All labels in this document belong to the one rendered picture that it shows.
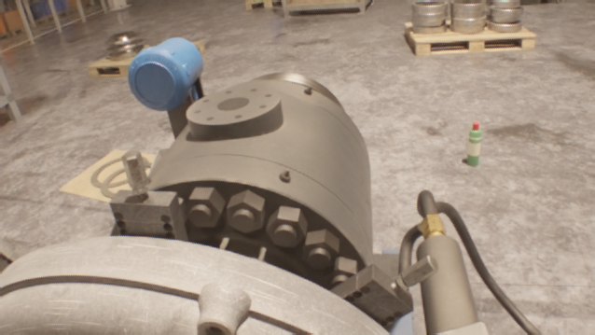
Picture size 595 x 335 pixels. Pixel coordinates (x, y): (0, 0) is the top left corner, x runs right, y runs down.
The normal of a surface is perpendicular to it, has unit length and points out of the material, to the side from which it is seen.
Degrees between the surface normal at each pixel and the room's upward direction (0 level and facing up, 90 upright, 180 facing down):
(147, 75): 90
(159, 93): 90
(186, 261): 15
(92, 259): 2
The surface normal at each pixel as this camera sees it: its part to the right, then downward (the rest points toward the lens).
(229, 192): -0.12, 0.52
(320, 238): -0.31, -0.83
